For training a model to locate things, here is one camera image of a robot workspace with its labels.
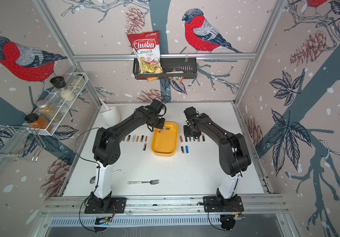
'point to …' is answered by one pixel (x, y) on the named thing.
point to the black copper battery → (198, 139)
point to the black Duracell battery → (145, 146)
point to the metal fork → (152, 181)
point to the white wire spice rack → (54, 99)
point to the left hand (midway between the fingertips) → (164, 122)
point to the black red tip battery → (182, 149)
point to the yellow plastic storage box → (166, 143)
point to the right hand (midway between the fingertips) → (188, 132)
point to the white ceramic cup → (111, 117)
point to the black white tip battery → (203, 138)
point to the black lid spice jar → (65, 94)
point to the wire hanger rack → (16, 143)
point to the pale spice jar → (78, 81)
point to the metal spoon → (93, 179)
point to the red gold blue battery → (146, 137)
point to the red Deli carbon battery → (181, 138)
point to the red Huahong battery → (160, 131)
